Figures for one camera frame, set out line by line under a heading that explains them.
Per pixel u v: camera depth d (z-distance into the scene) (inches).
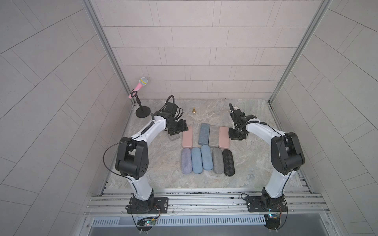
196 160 32.7
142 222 27.3
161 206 27.8
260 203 27.8
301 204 28.7
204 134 37.3
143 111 42.5
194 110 43.2
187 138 36.7
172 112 27.9
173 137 36.2
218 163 32.0
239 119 27.5
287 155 19.0
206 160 32.7
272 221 27.1
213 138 36.6
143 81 36.1
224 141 36.4
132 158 18.2
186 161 32.6
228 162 32.5
